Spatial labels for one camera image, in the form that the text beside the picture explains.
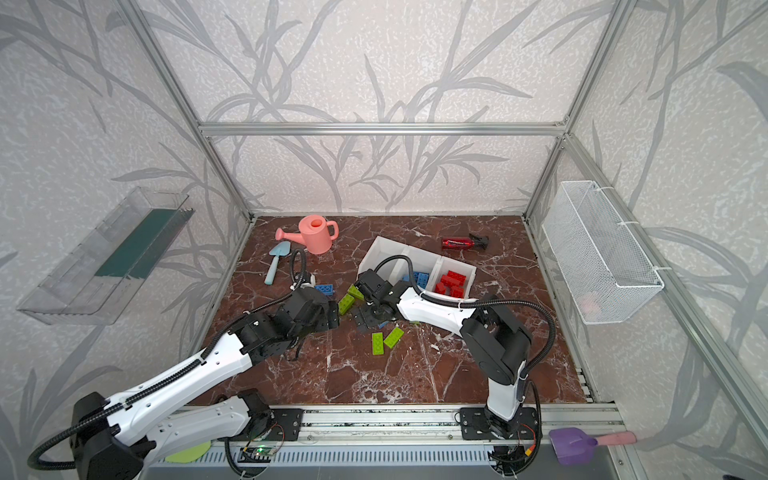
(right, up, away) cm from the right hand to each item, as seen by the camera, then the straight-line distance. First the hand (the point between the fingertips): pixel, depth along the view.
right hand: (372, 304), depth 89 cm
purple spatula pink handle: (+50, -30, -20) cm, 61 cm away
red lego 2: (+27, +3, +5) cm, 27 cm away
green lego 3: (+6, -10, -1) cm, 12 cm away
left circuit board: (-26, -32, -18) cm, 45 cm away
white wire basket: (+52, +12, -28) cm, 60 cm away
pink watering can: (-21, +22, +13) cm, 33 cm away
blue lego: (+15, +7, +7) cm, 18 cm away
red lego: (+27, +7, +9) cm, 30 cm away
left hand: (-10, +3, -10) cm, 14 cm away
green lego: (-7, +2, +7) cm, 10 cm away
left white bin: (+2, +16, +18) cm, 25 cm away
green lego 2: (+2, -11, -2) cm, 11 cm away
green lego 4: (+13, -6, +2) cm, 15 cm away
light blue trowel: (-35, +16, +19) cm, 43 cm away
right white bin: (+22, +8, +8) cm, 24 cm away
